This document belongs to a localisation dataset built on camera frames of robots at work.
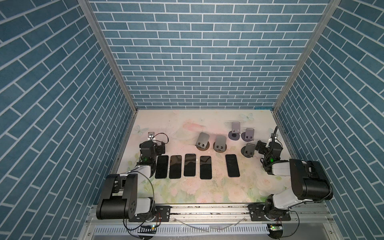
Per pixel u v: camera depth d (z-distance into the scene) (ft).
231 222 2.38
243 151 3.09
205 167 3.00
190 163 2.99
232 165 2.97
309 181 1.49
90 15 2.38
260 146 2.81
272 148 2.36
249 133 3.24
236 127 3.35
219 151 3.13
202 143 3.12
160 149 2.71
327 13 2.38
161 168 2.87
